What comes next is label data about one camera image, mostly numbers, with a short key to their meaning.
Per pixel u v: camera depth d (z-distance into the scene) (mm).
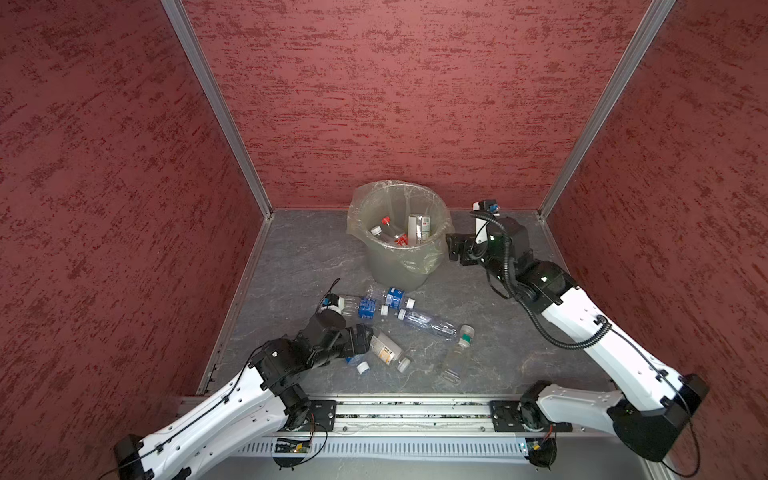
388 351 793
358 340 669
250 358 507
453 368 800
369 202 873
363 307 877
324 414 741
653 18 711
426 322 874
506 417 740
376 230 920
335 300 689
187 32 739
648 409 396
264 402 484
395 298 900
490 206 595
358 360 801
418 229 939
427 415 757
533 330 460
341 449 775
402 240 950
